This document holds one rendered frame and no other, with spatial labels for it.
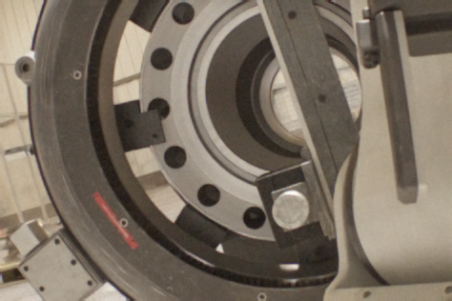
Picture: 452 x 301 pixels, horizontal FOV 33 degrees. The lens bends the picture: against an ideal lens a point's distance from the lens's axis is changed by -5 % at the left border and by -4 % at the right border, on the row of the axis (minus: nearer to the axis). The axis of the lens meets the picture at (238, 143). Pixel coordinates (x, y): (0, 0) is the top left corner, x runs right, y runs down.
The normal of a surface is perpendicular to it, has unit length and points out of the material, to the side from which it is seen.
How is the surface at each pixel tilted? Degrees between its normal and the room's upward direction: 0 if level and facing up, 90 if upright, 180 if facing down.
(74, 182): 90
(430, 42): 157
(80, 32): 90
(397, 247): 103
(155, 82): 90
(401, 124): 76
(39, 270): 90
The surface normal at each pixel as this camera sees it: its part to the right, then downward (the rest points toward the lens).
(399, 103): -0.16, -0.20
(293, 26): -0.14, 0.05
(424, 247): -0.66, 0.48
